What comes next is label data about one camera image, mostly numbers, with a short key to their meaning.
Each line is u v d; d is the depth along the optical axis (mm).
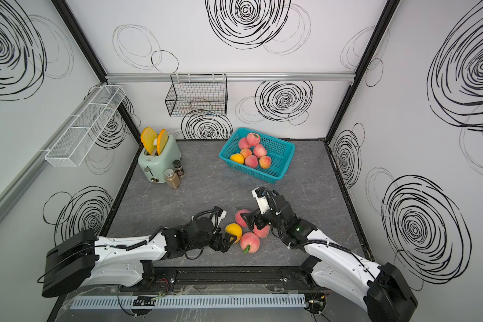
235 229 797
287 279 737
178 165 970
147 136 936
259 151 1075
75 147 728
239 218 845
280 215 587
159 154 937
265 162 1049
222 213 738
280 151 1105
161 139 911
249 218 688
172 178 937
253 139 1051
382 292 396
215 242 708
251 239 772
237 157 1049
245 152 1075
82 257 418
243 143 1103
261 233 811
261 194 680
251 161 1033
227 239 705
